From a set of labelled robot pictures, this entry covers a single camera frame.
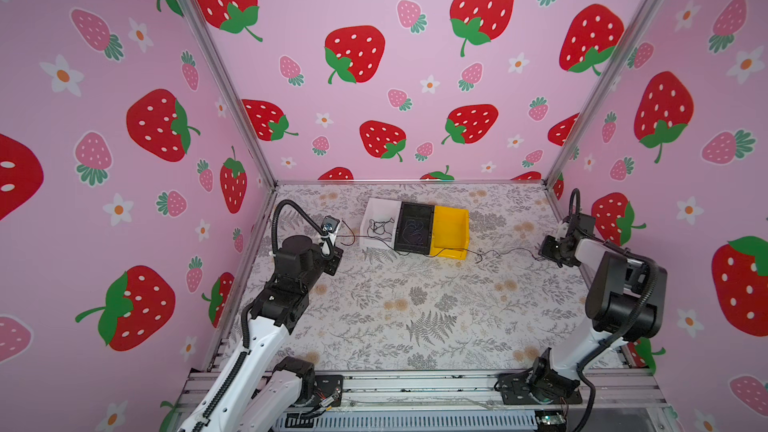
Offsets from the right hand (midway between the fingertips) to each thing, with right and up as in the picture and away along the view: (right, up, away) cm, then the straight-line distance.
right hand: (545, 247), depth 97 cm
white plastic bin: (-56, +13, +13) cm, 59 cm away
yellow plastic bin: (-30, +4, +8) cm, 31 cm away
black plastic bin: (-40, +12, +14) cm, 44 cm away
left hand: (-66, +6, -21) cm, 70 cm away
